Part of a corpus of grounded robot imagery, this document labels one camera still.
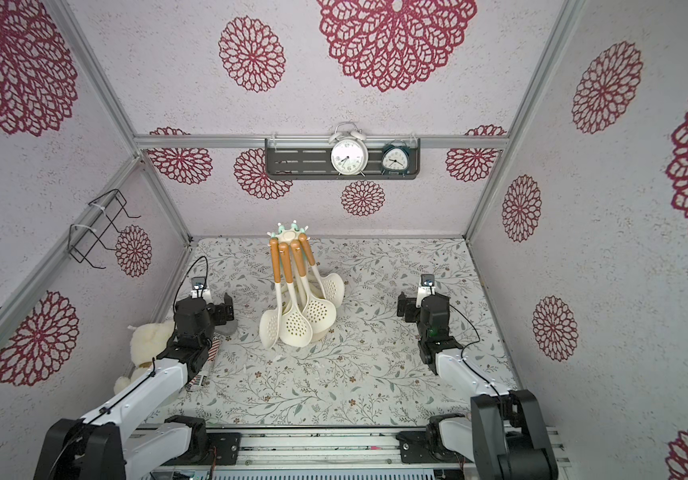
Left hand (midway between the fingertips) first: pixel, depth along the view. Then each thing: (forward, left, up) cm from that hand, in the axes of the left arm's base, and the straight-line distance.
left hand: (209, 297), depth 86 cm
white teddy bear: (-11, +16, -5) cm, 20 cm away
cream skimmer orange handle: (-8, -25, -4) cm, 27 cm away
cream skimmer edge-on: (-3, -32, -4) cm, 32 cm away
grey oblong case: (-4, -3, -11) cm, 12 cm away
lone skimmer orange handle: (+7, -35, -3) cm, 36 cm away
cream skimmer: (-7, -18, -3) cm, 19 cm away
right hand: (+3, -61, 0) cm, 61 cm away
